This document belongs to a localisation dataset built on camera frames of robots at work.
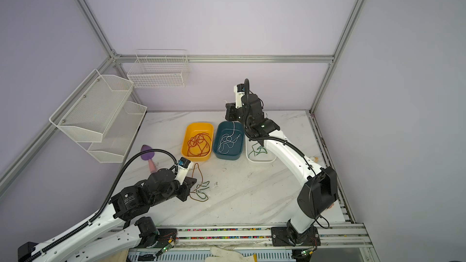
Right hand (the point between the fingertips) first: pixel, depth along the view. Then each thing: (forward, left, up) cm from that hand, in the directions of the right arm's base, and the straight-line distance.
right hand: (224, 103), depth 76 cm
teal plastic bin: (+11, +5, -29) cm, 31 cm away
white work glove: (-50, 0, -35) cm, 61 cm away
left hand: (-27, +12, -18) cm, 35 cm away
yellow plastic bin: (+11, +23, -30) cm, 39 cm away
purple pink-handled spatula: (-6, +45, -33) cm, 56 cm away
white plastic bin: (-6, -18, -34) cm, 40 cm away
